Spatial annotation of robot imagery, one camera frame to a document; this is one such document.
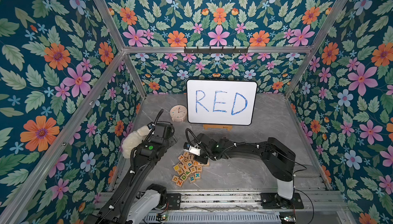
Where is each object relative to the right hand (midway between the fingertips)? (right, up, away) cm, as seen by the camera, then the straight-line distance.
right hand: (197, 149), depth 86 cm
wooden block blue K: (0, -12, -7) cm, 14 cm away
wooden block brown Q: (-11, -13, -8) cm, 19 cm away
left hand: (-13, +8, -8) cm, 17 cm away
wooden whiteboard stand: (+11, +12, +10) cm, 19 cm away
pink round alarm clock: (-15, +20, +20) cm, 32 cm away
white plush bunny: (-31, +8, -13) cm, 35 cm away
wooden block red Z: (-9, -15, -9) cm, 19 cm away
